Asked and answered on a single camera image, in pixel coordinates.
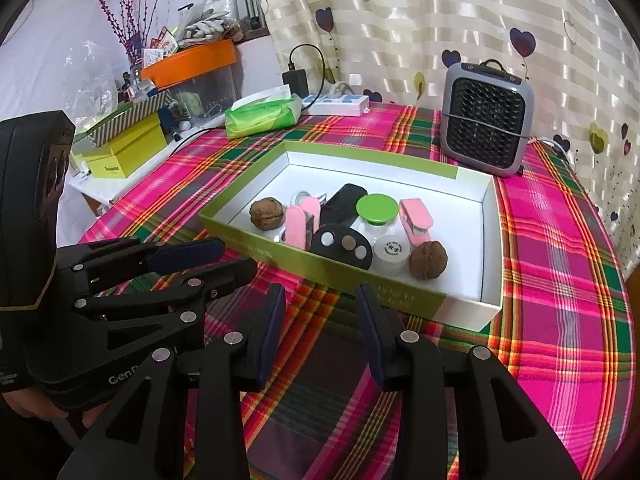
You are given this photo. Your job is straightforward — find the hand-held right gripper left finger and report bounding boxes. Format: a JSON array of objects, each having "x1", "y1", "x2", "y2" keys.
[{"x1": 57, "y1": 282, "x2": 287, "y2": 480}]

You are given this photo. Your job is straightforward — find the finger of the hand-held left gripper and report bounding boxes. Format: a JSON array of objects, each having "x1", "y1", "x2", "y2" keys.
[
  {"x1": 75, "y1": 256, "x2": 258, "y2": 354},
  {"x1": 55, "y1": 237, "x2": 226, "y2": 291}
]

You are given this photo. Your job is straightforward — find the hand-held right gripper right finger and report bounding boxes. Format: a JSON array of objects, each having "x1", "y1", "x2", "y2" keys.
[{"x1": 356, "y1": 282, "x2": 583, "y2": 480}]

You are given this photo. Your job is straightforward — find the brown walnut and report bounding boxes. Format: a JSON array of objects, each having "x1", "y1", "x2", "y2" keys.
[
  {"x1": 408, "y1": 240, "x2": 449, "y2": 280},
  {"x1": 249, "y1": 197, "x2": 286, "y2": 231}
]

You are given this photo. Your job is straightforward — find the white round cap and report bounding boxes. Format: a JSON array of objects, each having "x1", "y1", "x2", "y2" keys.
[{"x1": 372, "y1": 237, "x2": 412, "y2": 277}]

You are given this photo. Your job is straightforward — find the black round magnetic disc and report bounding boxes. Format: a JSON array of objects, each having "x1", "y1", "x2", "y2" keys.
[{"x1": 311, "y1": 224, "x2": 374, "y2": 271}]

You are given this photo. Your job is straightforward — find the pink clip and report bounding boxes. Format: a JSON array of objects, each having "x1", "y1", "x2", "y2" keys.
[{"x1": 285, "y1": 195, "x2": 323, "y2": 251}]

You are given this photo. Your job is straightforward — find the green and white cardboard box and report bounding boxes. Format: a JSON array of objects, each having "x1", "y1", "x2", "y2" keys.
[{"x1": 198, "y1": 140, "x2": 503, "y2": 333}]

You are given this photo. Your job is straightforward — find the green and white suction knob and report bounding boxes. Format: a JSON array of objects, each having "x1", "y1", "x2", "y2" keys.
[{"x1": 355, "y1": 193, "x2": 401, "y2": 241}]

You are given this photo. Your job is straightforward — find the black light with clear end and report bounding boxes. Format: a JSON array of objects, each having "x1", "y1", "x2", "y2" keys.
[{"x1": 319, "y1": 183, "x2": 369, "y2": 227}]

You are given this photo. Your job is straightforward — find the person's left hand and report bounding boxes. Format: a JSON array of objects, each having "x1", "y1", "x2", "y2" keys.
[{"x1": 0, "y1": 386, "x2": 103, "y2": 428}]

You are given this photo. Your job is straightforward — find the yellow cardboard box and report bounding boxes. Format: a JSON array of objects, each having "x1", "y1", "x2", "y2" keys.
[{"x1": 80, "y1": 112, "x2": 166, "y2": 179}]

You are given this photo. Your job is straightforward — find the striped cardboard box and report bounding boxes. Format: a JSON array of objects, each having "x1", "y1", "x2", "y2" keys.
[{"x1": 72, "y1": 89, "x2": 171, "y2": 147}]

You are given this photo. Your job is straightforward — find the clear plastic bag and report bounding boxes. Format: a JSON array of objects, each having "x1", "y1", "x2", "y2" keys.
[{"x1": 65, "y1": 40, "x2": 121, "y2": 121}]

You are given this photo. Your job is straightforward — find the green tissue pack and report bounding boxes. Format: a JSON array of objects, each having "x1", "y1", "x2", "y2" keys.
[{"x1": 224, "y1": 85, "x2": 305, "y2": 141}]

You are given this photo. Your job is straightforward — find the pink plaid tablecloth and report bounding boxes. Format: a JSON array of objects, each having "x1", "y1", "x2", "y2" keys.
[{"x1": 80, "y1": 100, "x2": 632, "y2": 480}]

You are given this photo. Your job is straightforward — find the clear bin with orange lid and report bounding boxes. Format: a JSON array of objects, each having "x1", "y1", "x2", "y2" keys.
[{"x1": 140, "y1": 39, "x2": 238, "y2": 133}]

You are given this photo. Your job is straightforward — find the colourful paper packets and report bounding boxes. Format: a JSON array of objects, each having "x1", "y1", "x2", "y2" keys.
[{"x1": 142, "y1": 27, "x2": 181, "y2": 61}]

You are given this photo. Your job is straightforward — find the black charger adapter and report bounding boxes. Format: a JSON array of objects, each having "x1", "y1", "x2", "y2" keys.
[{"x1": 282, "y1": 69, "x2": 310, "y2": 98}]

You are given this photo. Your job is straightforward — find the white power strip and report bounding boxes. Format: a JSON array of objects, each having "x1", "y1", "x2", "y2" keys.
[{"x1": 302, "y1": 92, "x2": 371, "y2": 117}]

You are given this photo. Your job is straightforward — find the purple dried flower branches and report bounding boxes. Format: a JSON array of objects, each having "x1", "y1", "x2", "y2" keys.
[{"x1": 87, "y1": 0, "x2": 173, "y2": 68}]

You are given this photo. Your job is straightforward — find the white work gloves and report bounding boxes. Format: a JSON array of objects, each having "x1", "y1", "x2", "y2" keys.
[{"x1": 175, "y1": 0, "x2": 246, "y2": 46}]

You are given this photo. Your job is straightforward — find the grey fan heater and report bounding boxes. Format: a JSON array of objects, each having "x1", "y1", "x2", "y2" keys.
[{"x1": 440, "y1": 59, "x2": 532, "y2": 177}]

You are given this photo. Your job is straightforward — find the cream heart print curtain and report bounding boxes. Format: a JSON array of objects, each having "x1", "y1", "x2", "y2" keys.
[{"x1": 247, "y1": 0, "x2": 640, "y2": 271}]

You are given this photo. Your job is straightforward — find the thin black cable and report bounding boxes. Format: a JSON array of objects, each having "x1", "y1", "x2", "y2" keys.
[{"x1": 165, "y1": 125, "x2": 226, "y2": 161}]

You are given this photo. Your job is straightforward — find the black charger cable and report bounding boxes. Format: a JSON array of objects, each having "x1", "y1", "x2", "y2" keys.
[{"x1": 289, "y1": 43, "x2": 327, "y2": 96}]

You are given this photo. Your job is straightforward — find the white heater power cord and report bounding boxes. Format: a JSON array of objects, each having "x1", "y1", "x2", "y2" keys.
[{"x1": 527, "y1": 135, "x2": 571, "y2": 153}]

